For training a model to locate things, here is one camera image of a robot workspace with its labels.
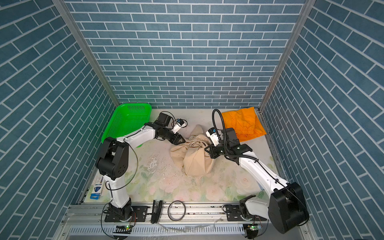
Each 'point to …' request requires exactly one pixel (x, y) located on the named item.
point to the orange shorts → (246, 123)
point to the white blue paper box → (97, 189)
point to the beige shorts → (192, 155)
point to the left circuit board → (124, 229)
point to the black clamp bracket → (156, 208)
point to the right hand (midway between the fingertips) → (205, 147)
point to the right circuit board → (254, 227)
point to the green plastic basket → (126, 118)
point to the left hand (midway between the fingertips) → (182, 139)
